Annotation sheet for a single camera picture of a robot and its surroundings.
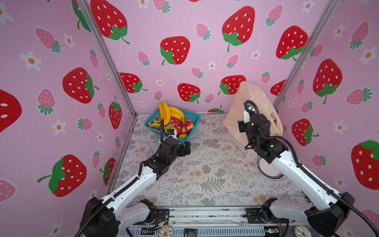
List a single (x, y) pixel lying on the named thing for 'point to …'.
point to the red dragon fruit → (176, 122)
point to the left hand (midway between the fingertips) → (184, 142)
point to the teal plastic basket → (155, 114)
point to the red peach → (189, 124)
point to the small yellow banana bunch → (175, 112)
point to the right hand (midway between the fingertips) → (246, 113)
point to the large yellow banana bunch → (164, 112)
